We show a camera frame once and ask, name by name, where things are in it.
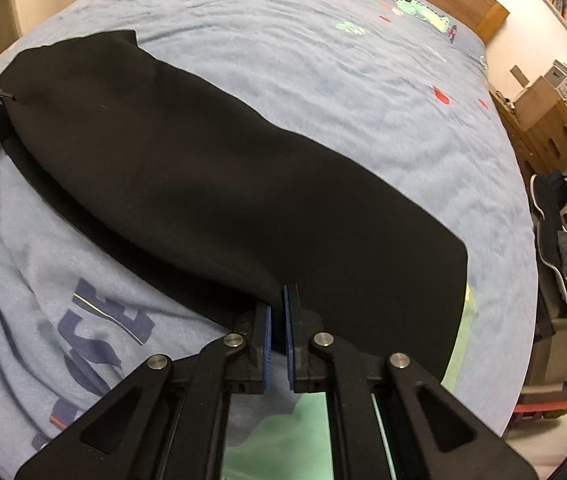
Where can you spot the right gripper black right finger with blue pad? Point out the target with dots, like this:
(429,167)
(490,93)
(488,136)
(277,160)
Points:
(388,417)

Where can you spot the black pants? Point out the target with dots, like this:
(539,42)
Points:
(205,200)

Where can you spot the black white office chair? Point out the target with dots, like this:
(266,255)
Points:
(551,316)

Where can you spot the blue patterned bedspread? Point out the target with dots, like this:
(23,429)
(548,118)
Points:
(374,84)

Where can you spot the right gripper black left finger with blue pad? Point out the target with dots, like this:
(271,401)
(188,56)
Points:
(168,419)

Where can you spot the wooden drawer chest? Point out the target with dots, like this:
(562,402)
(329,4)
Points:
(536,126)

